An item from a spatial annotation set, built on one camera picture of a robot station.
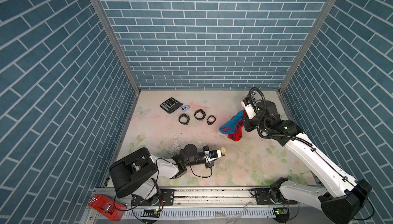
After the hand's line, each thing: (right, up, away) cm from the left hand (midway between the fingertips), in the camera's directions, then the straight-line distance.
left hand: (226, 156), depth 75 cm
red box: (-53, -19, -9) cm, 57 cm away
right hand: (+10, +19, +1) cm, 22 cm away
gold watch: (-1, +3, 0) cm, 3 cm away
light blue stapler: (-24, +23, +33) cm, 47 cm away
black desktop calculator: (-35, +25, +34) cm, 55 cm away
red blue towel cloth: (+5, +12, +9) cm, 16 cm away
